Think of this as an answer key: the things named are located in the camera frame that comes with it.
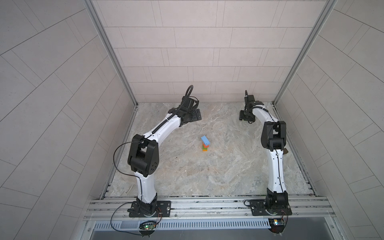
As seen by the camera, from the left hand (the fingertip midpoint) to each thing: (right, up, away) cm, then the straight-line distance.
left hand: (197, 113), depth 91 cm
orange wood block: (+5, -23, 0) cm, 23 cm away
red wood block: (+5, -20, -1) cm, 21 cm away
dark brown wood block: (+53, -23, -2) cm, 58 cm away
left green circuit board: (-22, -51, -26) cm, 61 cm away
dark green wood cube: (+4, -22, 0) cm, 22 cm away
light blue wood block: (+4, -16, -5) cm, 17 cm away
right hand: (+34, -2, +19) cm, 39 cm away
